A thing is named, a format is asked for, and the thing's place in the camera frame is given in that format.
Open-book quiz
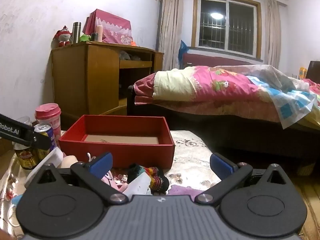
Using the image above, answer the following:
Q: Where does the colourful striped sock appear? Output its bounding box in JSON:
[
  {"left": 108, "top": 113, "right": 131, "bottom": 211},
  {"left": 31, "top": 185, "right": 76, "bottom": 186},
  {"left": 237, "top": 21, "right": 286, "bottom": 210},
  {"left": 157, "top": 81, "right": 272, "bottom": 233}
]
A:
[{"left": 127, "top": 163, "right": 170, "bottom": 195}]

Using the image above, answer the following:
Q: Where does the pink pig plush toy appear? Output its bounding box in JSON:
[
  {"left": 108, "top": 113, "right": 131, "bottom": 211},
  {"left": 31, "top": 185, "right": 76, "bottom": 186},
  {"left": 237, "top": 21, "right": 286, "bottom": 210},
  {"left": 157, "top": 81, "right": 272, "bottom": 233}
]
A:
[{"left": 101, "top": 170, "right": 128, "bottom": 193}]

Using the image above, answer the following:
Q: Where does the purple quilted cloth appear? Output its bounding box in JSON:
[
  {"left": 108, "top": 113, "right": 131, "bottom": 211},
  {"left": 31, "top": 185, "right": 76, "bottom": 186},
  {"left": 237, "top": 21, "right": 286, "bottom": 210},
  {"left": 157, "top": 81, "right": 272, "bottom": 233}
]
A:
[{"left": 168, "top": 184, "right": 200, "bottom": 196}]

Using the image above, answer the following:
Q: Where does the white packet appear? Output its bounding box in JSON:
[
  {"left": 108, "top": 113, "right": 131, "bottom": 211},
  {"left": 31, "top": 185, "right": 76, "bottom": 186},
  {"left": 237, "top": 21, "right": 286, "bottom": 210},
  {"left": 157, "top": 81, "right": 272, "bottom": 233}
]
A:
[{"left": 124, "top": 174, "right": 153, "bottom": 196}]

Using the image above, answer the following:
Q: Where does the pink lidded paper cup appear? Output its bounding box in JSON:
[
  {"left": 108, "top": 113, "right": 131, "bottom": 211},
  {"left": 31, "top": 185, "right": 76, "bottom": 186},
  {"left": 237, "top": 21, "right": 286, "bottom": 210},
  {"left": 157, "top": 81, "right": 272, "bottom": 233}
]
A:
[{"left": 34, "top": 103, "right": 62, "bottom": 147}]

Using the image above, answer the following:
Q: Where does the red plush toy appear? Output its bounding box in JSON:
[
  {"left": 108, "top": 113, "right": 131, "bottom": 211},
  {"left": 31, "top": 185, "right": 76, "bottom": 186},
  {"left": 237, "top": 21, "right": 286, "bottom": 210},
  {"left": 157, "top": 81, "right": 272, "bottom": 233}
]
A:
[{"left": 52, "top": 26, "right": 73, "bottom": 48}]

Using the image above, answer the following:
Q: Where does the bed with pink quilt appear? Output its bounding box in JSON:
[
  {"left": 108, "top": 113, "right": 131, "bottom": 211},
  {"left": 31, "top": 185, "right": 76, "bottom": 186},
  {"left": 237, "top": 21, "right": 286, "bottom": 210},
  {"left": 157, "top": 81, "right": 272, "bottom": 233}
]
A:
[{"left": 127, "top": 85, "right": 320, "bottom": 161}]

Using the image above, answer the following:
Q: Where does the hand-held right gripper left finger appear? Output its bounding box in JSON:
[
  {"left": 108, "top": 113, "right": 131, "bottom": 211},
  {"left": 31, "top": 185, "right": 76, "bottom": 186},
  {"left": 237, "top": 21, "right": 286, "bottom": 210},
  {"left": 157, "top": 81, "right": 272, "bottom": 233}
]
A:
[{"left": 31, "top": 152, "right": 128, "bottom": 205}]

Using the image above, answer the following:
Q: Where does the red cardboard box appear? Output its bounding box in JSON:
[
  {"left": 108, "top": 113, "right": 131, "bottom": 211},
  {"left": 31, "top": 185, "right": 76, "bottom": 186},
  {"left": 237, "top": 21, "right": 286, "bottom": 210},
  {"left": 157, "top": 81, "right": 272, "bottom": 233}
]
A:
[{"left": 59, "top": 115, "right": 175, "bottom": 169}]

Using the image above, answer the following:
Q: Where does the beige doll with knit hat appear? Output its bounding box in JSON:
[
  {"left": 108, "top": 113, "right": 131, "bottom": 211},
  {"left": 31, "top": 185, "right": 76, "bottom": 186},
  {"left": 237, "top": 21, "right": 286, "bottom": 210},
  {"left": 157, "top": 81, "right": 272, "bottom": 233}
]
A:
[{"left": 61, "top": 155, "right": 78, "bottom": 169}]

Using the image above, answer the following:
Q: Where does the beige curtain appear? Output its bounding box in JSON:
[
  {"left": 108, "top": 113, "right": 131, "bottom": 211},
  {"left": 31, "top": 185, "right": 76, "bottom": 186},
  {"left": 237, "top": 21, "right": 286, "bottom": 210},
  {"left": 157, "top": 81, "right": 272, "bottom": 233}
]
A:
[
  {"left": 159, "top": 0, "right": 186, "bottom": 71},
  {"left": 264, "top": 0, "right": 282, "bottom": 68}
]

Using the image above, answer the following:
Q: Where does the blue and white sheet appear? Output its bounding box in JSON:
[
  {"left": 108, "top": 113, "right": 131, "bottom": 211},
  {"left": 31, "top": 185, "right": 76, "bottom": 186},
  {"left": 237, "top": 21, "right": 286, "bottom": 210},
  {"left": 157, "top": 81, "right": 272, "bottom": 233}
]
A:
[{"left": 247, "top": 65, "right": 318, "bottom": 130}]

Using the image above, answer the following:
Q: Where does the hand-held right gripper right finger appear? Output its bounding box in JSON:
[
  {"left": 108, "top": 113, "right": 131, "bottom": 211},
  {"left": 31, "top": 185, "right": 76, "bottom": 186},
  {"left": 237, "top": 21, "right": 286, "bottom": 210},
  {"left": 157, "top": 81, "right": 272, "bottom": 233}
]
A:
[{"left": 195, "top": 152, "right": 291, "bottom": 205}]

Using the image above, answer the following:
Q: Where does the clear glass jar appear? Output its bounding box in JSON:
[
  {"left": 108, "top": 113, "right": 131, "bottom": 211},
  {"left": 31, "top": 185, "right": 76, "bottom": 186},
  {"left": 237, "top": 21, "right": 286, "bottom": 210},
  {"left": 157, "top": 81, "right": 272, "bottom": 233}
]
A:
[{"left": 12, "top": 116, "right": 42, "bottom": 171}]

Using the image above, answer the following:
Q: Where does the pink fabric storage box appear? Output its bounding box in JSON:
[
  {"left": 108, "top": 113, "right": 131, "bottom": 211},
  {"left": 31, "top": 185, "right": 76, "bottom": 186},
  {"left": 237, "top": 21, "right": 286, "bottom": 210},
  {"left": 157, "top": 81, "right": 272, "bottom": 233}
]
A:
[{"left": 83, "top": 9, "right": 132, "bottom": 46}]

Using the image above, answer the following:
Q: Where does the steel thermos flask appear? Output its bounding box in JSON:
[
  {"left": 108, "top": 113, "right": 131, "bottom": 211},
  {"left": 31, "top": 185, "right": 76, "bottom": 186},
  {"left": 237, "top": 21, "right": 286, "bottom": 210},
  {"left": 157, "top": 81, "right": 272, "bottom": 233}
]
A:
[{"left": 72, "top": 22, "right": 81, "bottom": 44}]

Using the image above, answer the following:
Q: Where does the grey cloth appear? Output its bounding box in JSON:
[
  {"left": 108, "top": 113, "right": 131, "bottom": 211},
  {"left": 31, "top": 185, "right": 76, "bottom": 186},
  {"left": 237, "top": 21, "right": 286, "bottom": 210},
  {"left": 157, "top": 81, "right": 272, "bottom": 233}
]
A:
[{"left": 120, "top": 51, "right": 141, "bottom": 61}]

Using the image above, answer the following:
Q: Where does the dark brown furniture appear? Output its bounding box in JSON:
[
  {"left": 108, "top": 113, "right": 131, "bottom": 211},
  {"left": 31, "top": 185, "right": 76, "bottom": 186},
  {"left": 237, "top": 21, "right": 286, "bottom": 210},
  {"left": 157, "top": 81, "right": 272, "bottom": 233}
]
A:
[{"left": 307, "top": 60, "right": 320, "bottom": 84}]

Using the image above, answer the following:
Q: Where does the wooden cabinet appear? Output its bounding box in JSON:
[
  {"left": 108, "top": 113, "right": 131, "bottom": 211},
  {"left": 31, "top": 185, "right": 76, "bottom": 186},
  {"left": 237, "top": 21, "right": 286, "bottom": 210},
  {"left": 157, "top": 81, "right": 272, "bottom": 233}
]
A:
[{"left": 51, "top": 41, "right": 164, "bottom": 123}]

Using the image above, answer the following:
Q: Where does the white sponge block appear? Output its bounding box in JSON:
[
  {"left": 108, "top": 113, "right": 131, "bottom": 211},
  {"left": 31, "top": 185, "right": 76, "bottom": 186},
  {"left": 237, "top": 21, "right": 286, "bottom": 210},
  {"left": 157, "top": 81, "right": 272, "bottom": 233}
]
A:
[{"left": 25, "top": 147, "right": 64, "bottom": 180}]

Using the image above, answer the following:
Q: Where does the wooden framed window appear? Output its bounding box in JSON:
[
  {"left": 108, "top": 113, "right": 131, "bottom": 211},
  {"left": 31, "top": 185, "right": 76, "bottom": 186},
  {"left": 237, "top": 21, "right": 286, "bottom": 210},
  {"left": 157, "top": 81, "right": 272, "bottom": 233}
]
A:
[{"left": 193, "top": 0, "right": 262, "bottom": 61}]

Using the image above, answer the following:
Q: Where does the blue bag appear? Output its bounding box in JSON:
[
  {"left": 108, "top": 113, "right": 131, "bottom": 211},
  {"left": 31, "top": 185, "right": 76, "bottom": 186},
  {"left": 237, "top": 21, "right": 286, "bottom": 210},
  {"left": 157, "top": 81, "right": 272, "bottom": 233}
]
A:
[{"left": 178, "top": 40, "right": 188, "bottom": 67}]

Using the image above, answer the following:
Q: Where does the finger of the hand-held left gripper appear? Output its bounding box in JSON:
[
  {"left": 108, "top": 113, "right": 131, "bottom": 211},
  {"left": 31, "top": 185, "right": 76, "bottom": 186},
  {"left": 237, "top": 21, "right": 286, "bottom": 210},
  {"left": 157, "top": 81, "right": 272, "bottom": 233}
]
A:
[{"left": 31, "top": 130, "right": 51, "bottom": 152}]

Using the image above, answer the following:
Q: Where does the yellow and blue drink can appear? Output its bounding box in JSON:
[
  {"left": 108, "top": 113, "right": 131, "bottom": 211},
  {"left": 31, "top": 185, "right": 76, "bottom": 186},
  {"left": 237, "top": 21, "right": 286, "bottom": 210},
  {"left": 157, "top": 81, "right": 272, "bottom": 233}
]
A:
[{"left": 33, "top": 123, "right": 60, "bottom": 157}]

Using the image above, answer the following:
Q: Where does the maroon headboard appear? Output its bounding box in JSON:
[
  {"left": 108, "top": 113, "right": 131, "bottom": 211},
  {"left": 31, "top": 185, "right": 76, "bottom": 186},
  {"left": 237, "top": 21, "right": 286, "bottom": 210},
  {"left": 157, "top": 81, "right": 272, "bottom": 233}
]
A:
[{"left": 182, "top": 52, "right": 253, "bottom": 68}]

